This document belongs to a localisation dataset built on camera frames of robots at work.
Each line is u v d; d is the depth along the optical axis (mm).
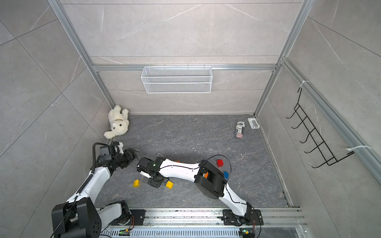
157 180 729
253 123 1141
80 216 401
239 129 1068
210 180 502
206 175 569
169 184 817
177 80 1007
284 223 731
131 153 766
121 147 779
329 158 579
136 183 827
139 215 732
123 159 730
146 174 677
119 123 1036
